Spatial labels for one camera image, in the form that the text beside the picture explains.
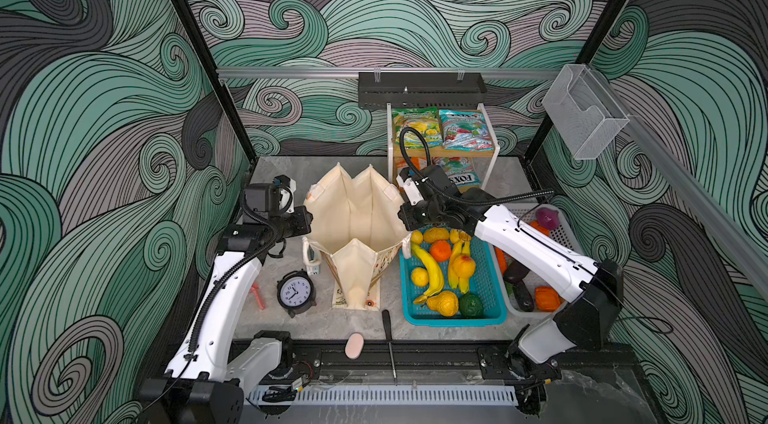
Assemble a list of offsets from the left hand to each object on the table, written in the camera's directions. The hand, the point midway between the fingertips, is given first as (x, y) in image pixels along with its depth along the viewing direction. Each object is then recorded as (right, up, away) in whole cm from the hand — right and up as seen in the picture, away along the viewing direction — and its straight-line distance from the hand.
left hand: (311, 213), depth 76 cm
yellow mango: (+35, -9, +17) cm, 40 cm away
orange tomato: (+68, -6, +14) cm, 69 cm away
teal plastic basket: (+47, -20, +6) cm, 52 cm away
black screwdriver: (+20, -30, +4) cm, 37 cm away
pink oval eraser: (+11, -34, -1) cm, 36 cm away
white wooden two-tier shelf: (+26, +16, +1) cm, 31 cm away
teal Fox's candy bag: (+44, +12, +16) cm, 48 cm away
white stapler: (-2, -18, +12) cm, 22 cm away
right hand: (+23, 0, +1) cm, 23 cm away
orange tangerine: (+36, -13, +12) cm, 40 cm away
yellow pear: (+35, -24, +2) cm, 43 cm away
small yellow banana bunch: (+43, -11, +14) cm, 47 cm away
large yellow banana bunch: (+34, -17, +4) cm, 38 cm away
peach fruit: (+42, -16, +7) cm, 45 cm away
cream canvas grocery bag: (+10, -6, +22) cm, 25 cm away
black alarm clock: (-6, -23, +8) cm, 25 cm away
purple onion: (+69, -3, +13) cm, 70 cm away
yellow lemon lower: (+30, -19, +8) cm, 36 cm away
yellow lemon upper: (+30, -9, +17) cm, 36 cm away
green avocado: (+42, -25, +2) cm, 49 cm away
